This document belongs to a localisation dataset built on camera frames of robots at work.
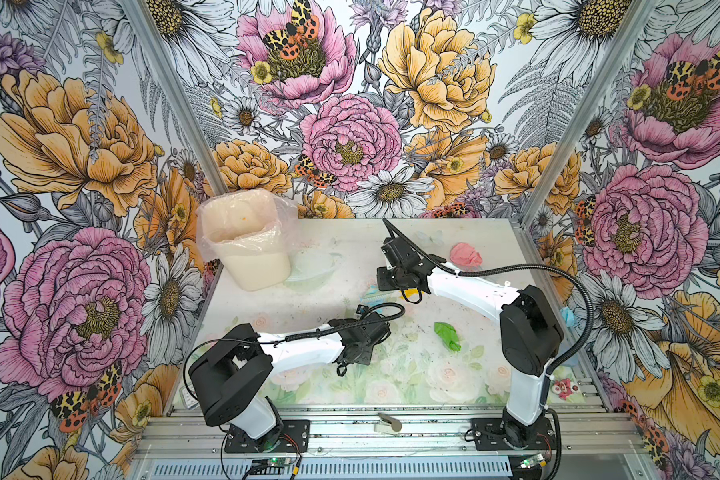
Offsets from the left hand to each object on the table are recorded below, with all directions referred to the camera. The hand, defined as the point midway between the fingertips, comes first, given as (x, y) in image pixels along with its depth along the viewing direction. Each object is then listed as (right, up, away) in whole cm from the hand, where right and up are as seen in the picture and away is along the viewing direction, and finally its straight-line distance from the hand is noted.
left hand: (353, 355), depth 86 cm
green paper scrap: (+28, +5, +4) cm, 29 cm away
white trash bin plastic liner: (-27, +35, -5) cm, 44 cm away
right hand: (+8, +19, +4) cm, 21 cm away
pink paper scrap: (+39, +28, +22) cm, 53 cm away
